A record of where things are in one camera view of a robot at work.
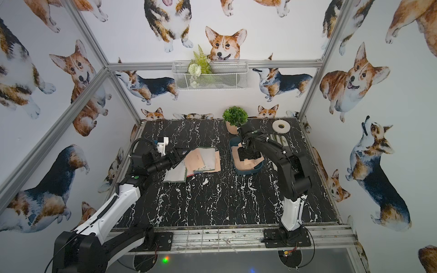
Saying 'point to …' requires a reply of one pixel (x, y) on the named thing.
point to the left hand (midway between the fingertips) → (189, 150)
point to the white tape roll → (281, 126)
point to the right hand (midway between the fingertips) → (245, 155)
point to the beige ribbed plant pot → (233, 129)
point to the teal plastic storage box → (234, 141)
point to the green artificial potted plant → (235, 115)
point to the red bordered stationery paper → (190, 173)
